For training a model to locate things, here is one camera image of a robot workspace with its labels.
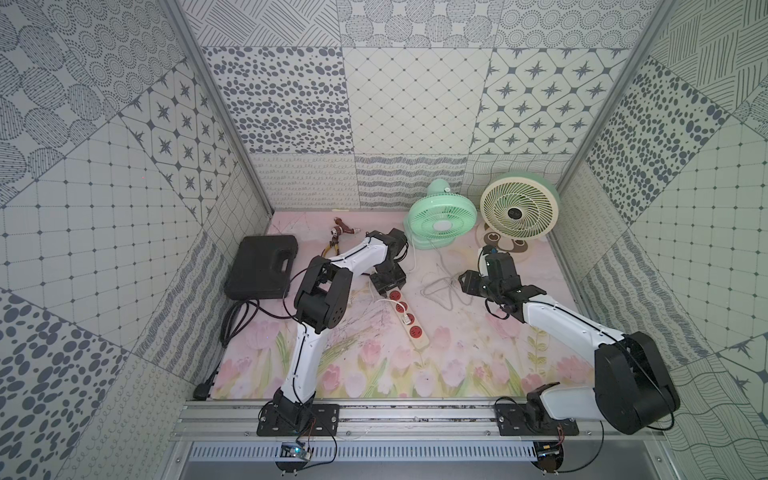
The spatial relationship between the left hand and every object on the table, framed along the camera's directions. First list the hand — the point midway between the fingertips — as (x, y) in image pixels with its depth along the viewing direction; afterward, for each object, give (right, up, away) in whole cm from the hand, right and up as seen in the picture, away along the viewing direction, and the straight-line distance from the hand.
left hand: (395, 289), depth 98 cm
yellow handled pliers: (-22, +19, +12) cm, 32 cm away
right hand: (+21, +4, -9) cm, 23 cm away
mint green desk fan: (+12, +23, -7) cm, 27 cm away
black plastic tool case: (-44, +7, -3) cm, 44 cm away
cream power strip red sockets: (+4, -8, -10) cm, 13 cm away
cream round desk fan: (+37, +26, -9) cm, 46 cm away
